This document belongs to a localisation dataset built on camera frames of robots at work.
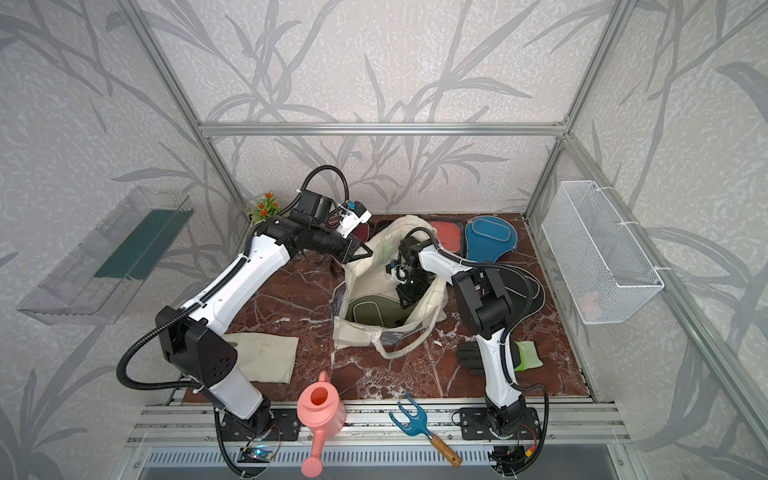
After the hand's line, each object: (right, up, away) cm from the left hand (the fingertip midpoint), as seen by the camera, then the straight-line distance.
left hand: (369, 252), depth 76 cm
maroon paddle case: (-1, +5, -5) cm, 7 cm away
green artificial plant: (-39, +14, +26) cm, 49 cm away
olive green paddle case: (+1, -19, +13) cm, 23 cm away
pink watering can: (-9, -35, -10) cm, 37 cm away
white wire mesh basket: (+52, -4, -13) cm, 53 cm away
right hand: (+10, -17, +20) cm, 28 cm away
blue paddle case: (+40, +4, +32) cm, 52 cm away
